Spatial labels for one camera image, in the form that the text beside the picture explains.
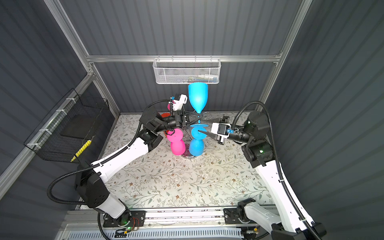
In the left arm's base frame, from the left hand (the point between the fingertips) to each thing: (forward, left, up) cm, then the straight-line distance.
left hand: (202, 117), depth 57 cm
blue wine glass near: (+1, +2, -21) cm, 21 cm away
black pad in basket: (+13, +62, -17) cm, 66 cm away
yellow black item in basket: (+3, +55, -19) cm, 58 cm away
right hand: (-4, 0, -1) cm, 4 cm away
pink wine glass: (+2, +12, -15) cm, 19 cm away
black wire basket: (0, +66, -12) cm, 68 cm away
